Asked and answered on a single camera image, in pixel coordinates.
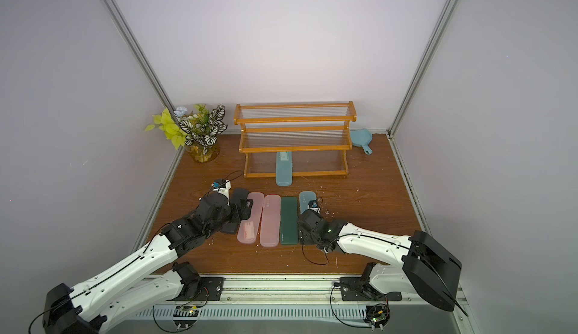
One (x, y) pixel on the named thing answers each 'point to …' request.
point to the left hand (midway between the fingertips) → (246, 202)
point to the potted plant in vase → (198, 131)
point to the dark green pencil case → (289, 220)
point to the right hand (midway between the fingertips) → (307, 229)
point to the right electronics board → (377, 316)
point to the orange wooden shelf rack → (315, 132)
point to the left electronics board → (185, 311)
